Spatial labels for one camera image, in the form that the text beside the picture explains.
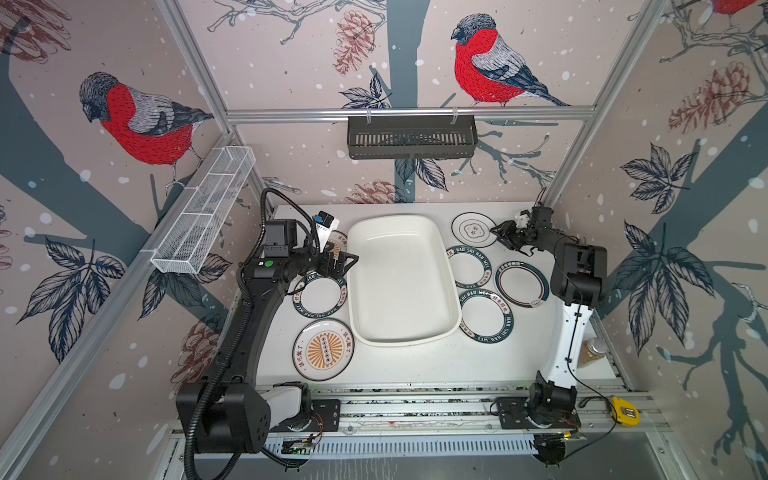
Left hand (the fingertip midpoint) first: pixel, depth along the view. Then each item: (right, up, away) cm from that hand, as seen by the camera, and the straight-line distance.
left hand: (341, 250), depth 76 cm
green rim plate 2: (+43, -22, +17) cm, 52 cm away
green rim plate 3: (-10, -16, +19) cm, 27 cm away
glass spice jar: (+64, -25, -2) cm, 69 cm away
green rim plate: (+42, -8, +30) cm, 52 cm away
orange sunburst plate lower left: (-7, -29, +8) cm, 31 cm away
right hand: (+52, +4, +33) cm, 62 cm away
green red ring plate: (+58, -13, +24) cm, 64 cm away
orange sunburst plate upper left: (-6, 0, +33) cm, 34 cm away
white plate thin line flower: (+45, +6, +38) cm, 59 cm away
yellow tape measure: (+72, -40, -4) cm, 82 cm away
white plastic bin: (+16, -13, +17) cm, 27 cm away
